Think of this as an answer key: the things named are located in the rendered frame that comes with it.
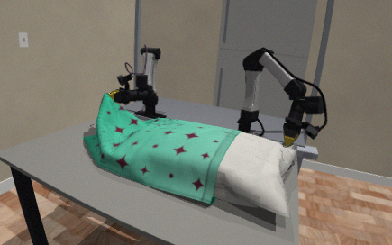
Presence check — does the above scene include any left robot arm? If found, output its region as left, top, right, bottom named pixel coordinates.
left=237, top=49, right=324, bottom=139

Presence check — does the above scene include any green pillowcase with star pattern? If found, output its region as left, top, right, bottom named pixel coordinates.
left=83, top=93, right=242, bottom=204

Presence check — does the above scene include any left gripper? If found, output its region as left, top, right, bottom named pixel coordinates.
left=283, top=111, right=303, bottom=146

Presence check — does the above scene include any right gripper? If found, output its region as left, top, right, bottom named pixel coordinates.
left=109, top=87, right=137, bottom=105

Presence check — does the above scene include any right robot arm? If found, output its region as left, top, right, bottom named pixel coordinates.
left=117, top=48, right=166, bottom=119

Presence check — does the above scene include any white pillow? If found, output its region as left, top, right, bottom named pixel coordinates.
left=213, top=132, right=297, bottom=217

